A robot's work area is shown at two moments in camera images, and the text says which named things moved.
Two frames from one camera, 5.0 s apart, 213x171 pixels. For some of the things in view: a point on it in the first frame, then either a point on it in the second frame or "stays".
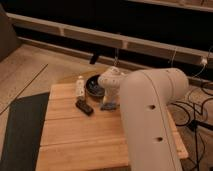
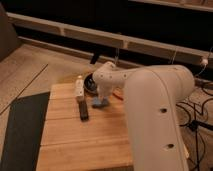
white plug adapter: (204, 61) stays
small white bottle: (80, 87) stays
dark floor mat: (23, 132) stays
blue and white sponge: (109, 106) → (97, 102)
